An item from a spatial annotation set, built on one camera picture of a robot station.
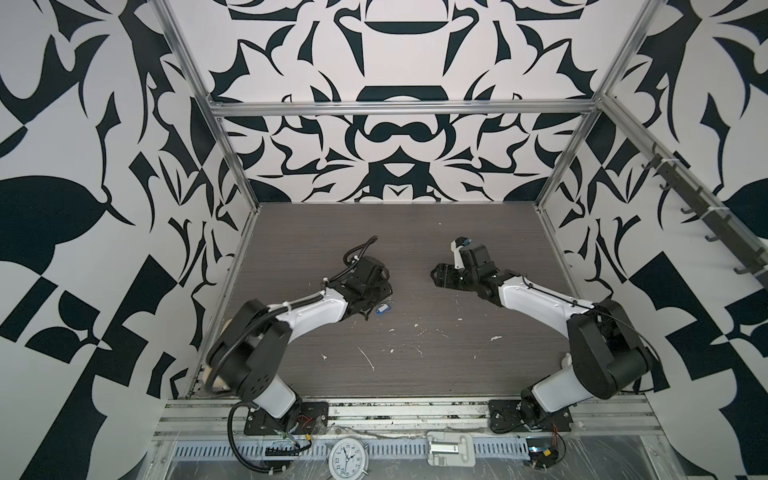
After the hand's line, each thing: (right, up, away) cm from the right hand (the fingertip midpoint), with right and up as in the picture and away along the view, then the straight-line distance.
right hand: (441, 272), depth 91 cm
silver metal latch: (-1, -37, -22) cm, 43 cm away
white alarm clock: (-25, -38, -25) cm, 52 cm away
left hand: (-14, -3, -1) cm, 15 cm away
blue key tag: (-17, -12, +1) cm, 21 cm away
